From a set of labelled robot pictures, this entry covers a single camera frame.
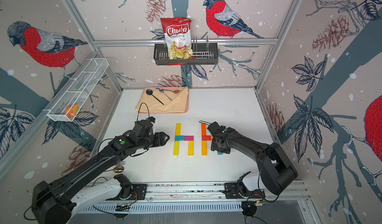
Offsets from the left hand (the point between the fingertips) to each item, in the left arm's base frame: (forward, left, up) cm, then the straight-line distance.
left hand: (168, 135), depth 77 cm
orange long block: (+12, -20, -17) cm, 29 cm away
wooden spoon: (+45, +2, -14) cm, 48 cm away
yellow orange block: (-1, -20, -16) cm, 25 cm away
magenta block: (+6, -10, -16) cm, 20 cm away
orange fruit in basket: (+4, +42, +17) cm, 46 cm away
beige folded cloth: (+39, +11, -17) cm, 44 cm away
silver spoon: (+47, +13, -15) cm, 51 cm away
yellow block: (+13, -3, -16) cm, 21 cm away
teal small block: (+7, -4, -17) cm, 19 cm away
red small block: (+6, -22, -16) cm, 27 cm away
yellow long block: (-1, -3, -15) cm, 16 cm away
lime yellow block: (-1, -11, -15) cm, 19 cm away
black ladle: (+45, +23, -15) cm, 53 cm away
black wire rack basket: (+50, -20, +18) cm, 56 cm away
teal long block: (-4, -29, -15) cm, 33 cm away
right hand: (0, -28, -15) cm, 31 cm away
